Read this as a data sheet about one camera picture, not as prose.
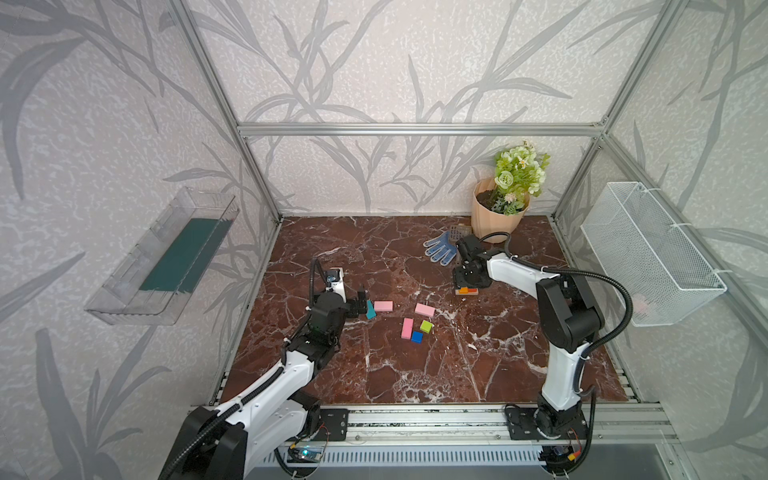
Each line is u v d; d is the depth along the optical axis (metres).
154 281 0.62
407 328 0.89
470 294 0.98
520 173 0.96
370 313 0.93
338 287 0.73
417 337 0.88
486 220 1.02
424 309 0.94
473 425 0.75
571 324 0.51
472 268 0.74
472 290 0.97
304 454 0.71
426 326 0.91
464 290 0.96
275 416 0.57
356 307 0.75
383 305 0.94
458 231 1.12
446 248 1.11
